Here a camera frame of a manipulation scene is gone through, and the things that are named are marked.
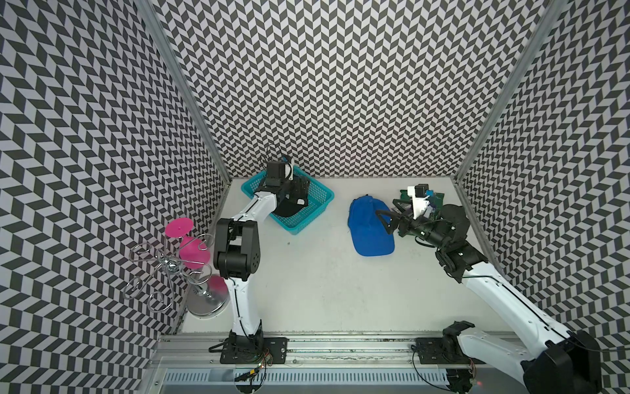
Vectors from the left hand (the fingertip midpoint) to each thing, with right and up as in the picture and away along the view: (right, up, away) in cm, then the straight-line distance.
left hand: (299, 181), depth 99 cm
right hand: (+29, -11, -26) cm, 41 cm away
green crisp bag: (+58, -8, +5) cm, 59 cm away
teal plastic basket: (+8, -6, +9) cm, 13 cm away
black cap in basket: (-5, -7, +9) cm, 12 cm away
